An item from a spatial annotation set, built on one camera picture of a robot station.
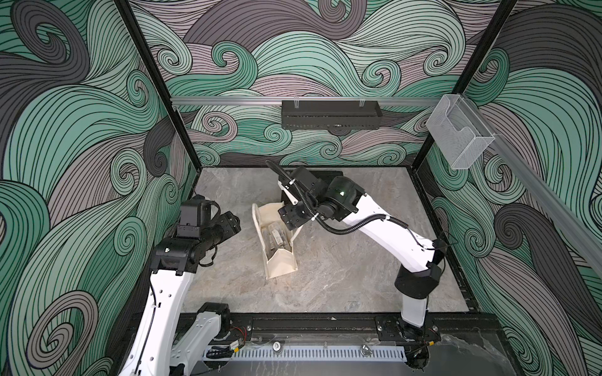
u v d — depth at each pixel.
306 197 0.47
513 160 0.67
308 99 0.94
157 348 0.37
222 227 0.61
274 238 0.84
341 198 0.44
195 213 0.48
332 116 0.95
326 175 1.13
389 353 0.70
